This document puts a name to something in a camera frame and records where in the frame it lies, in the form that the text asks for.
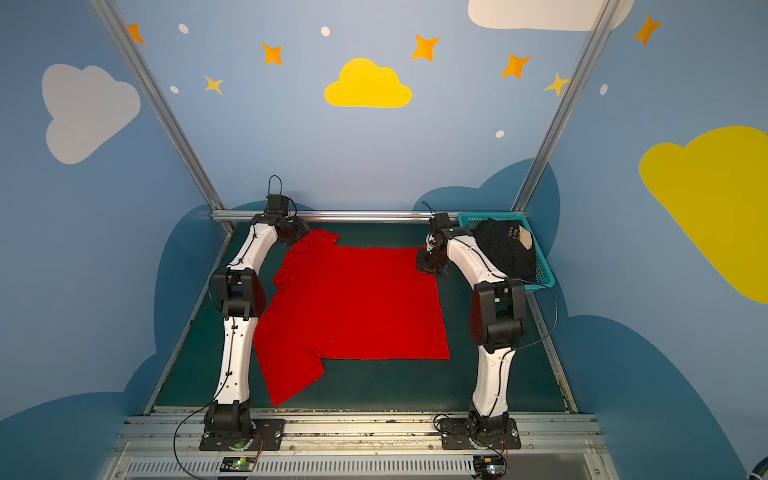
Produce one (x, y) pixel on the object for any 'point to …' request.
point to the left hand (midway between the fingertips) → (307, 230)
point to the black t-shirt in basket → (509, 246)
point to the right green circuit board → (489, 466)
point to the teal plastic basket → (543, 272)
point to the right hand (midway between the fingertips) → (423, 265)
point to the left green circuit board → (237, 464)
